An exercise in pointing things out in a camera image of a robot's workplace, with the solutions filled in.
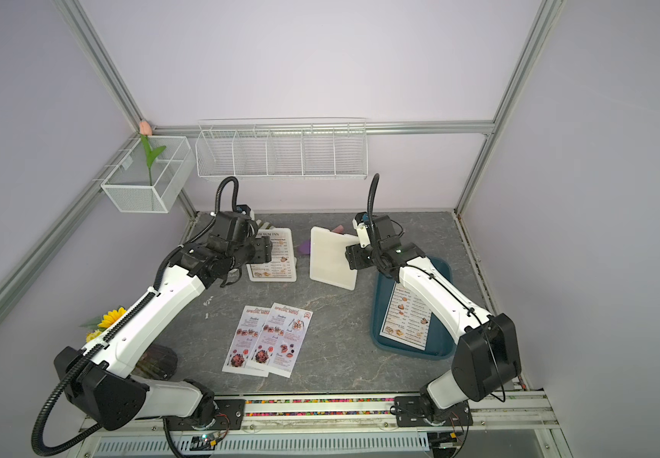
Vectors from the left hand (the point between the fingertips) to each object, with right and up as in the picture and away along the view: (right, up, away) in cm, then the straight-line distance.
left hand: (261, 246), depth 78 cm
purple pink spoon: (+10, -1, +14) cm, 18 cm away
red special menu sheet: (-8, -30, +9) cm, 32 cm away
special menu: (+3, -29, +9) cm, 31 cm away
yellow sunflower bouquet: (-34, -17, -12) cm, 40 cm away
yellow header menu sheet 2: (+43, -24, +12) cm, 50 cm away
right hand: (+27, -1, +7) cm, 27 cm away
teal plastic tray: (+53, -29, +8) cm, 61 cm away
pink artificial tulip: (-39, +29, +13) cm, 51 cm away
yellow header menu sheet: (+1, -7, +19) cm, 20 cm away
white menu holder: (+18, -6, +18) cm, 26 cm away
